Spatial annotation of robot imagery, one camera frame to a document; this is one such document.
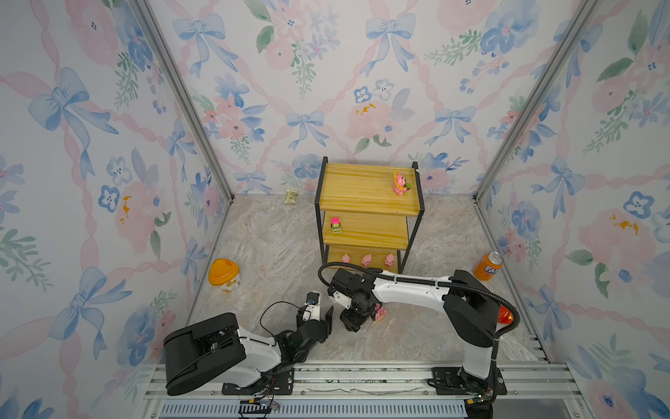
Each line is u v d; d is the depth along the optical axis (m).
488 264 0.87
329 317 0.78
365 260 0.96
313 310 0.74
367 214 0.71
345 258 0.97
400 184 0.71
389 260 0.96
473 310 0.48
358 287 0.64
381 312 0.84
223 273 0.84
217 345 0.49
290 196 1.20
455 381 0.72
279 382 0.73
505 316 0.84
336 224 0.86
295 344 0.65
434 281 0.51
